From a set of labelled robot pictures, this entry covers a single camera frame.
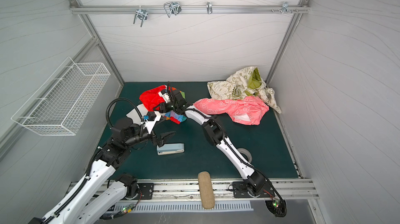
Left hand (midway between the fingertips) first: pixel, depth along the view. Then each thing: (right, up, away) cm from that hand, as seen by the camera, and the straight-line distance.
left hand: (171, 122), depth 70 cm
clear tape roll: (+38, -18, +12) cm, 44 cm away
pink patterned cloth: (+44, +3, +26) cm, 51 cm away
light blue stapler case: (-4, -17, +14) cm, 22 cm away
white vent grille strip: (+9, -39, 0) cm, 40 cm away
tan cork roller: (+16, -32, 0) cm, 36 cm away
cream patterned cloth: (+41, +21, +27) cm, 54 cm away
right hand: (-16, +7, +29) cm, 34 cm away
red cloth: (-19, +10, +28) cm, 35 cm away
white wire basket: (-49, +8, -2) cm, 50 cm away
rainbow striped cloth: (-5, -1, +30) cm, 31 cm away
